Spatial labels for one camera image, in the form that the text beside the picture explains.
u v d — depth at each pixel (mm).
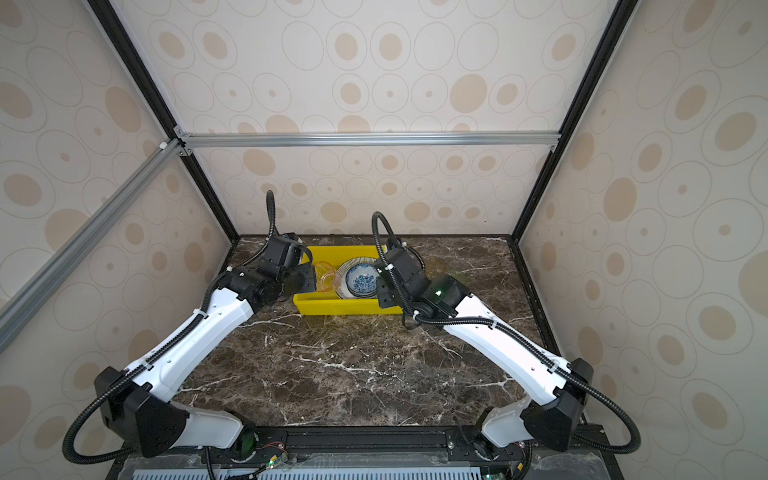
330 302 931
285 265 591
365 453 729
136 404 380
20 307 515
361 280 972
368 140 896
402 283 500
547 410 408
